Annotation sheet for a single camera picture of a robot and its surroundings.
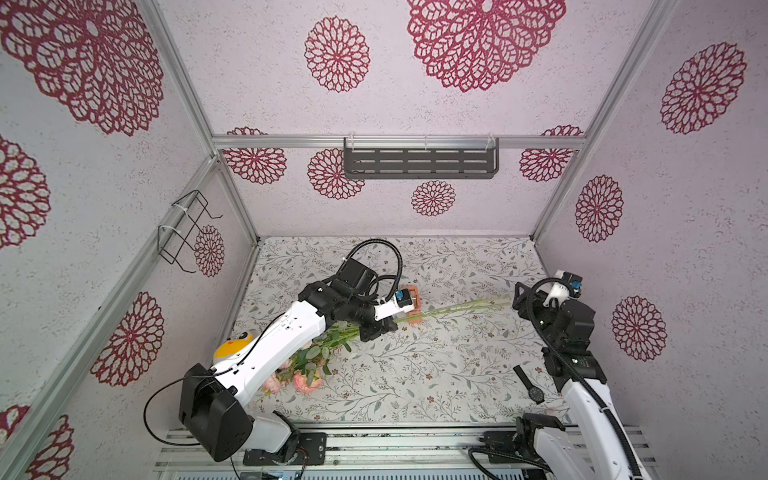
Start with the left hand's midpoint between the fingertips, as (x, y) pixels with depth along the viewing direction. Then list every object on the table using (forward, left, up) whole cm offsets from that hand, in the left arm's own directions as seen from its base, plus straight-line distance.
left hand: (389, 324), depth 75 cm
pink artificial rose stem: (-9, +19, -3) cm, 21 cm away
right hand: (+8, -34, +4) cm, 36 cm away
